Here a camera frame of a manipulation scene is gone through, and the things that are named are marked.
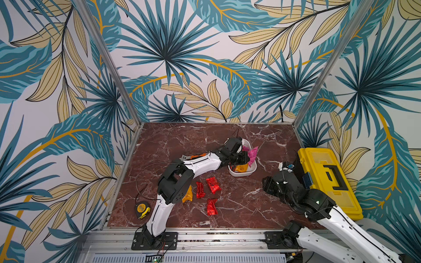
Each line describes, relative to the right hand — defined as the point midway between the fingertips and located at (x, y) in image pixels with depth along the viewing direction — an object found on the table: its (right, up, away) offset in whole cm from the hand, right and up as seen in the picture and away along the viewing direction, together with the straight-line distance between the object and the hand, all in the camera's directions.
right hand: (266, 181), depth 73 cm
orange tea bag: (-36, -10, +11) cm, 39 cm away
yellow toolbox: (+29, +3, +4) cm, 30 cm away
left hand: (-3, +7, +15) cm, 17 cm away
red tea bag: (-24, -15, +7) cm, 29 cm away
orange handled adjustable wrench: (-40, +8, +27) cm, 49 cm away
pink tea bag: (-3, +11, +13) cm, 17 cm away
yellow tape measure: (-58, -15, +6) cm, 60 cm away
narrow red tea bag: (-30, -8, +13) cm, 34 cm away
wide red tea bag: (-23, -6, +15) cm, 28 cm away
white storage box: (-2, +2, +17) cm, 18 cm away
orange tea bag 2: (-7, +2, +22) cm, 23 cm away
